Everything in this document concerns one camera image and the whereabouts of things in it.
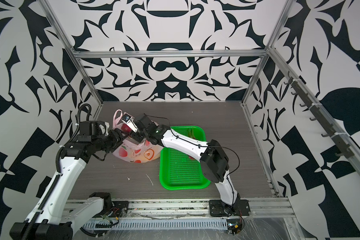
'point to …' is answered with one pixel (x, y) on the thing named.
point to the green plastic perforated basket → (178, 170)
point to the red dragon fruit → (190, 133)
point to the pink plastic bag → (133, 152)
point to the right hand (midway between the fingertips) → (132, 127)
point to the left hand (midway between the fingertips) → (126, 134)
